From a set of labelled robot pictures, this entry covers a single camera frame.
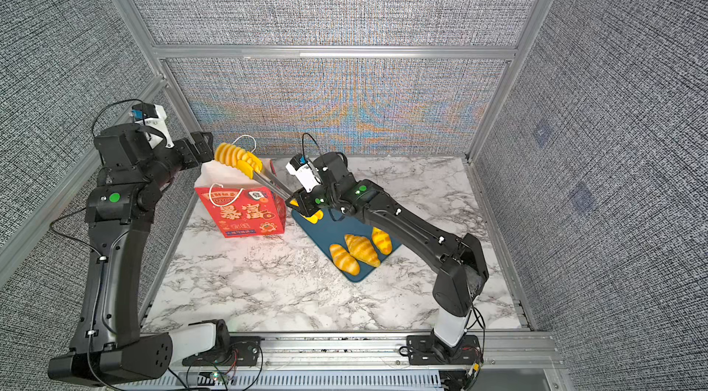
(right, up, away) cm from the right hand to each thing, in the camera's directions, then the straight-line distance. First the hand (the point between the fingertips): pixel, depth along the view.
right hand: (290, 191), depth 72 cm
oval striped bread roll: (+26, -17, +18) cm, 36 cm away
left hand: (-20, +14, -8) cm, 25 cm away
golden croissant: (+19, -19, +15) cm, 31 cm away
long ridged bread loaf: (-17, +10, +4) cm, 21 cm away
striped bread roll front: (+14, -22, +15) cm, 30 cm away
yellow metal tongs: (-8, +4, +3) cm, 9 cm away
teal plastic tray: (+8, -15, +24) cm, 30 cm away
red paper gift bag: (-19, -7, +14) cm, 24 cm away
